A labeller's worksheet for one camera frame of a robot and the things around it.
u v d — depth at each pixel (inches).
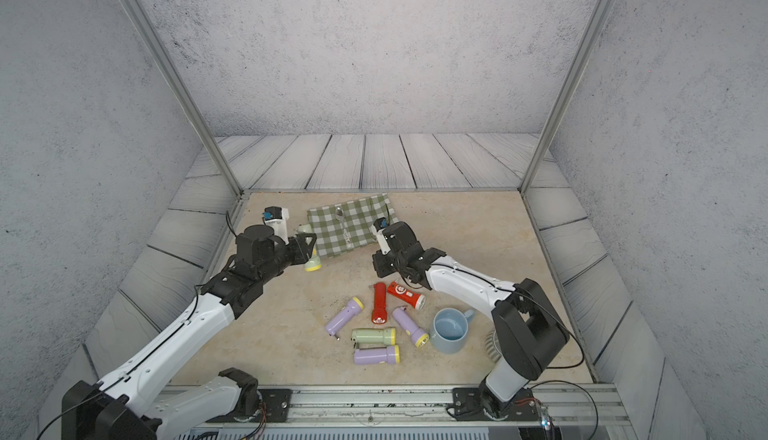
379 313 33.8
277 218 26.9
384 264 30.3
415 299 34.2
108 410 15.0
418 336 31.9
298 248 27.0
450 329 33.3
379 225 30.4
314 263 29.8
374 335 32.0
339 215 43.7
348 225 43.3
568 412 28.6
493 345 29.8
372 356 30.9
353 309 34.0
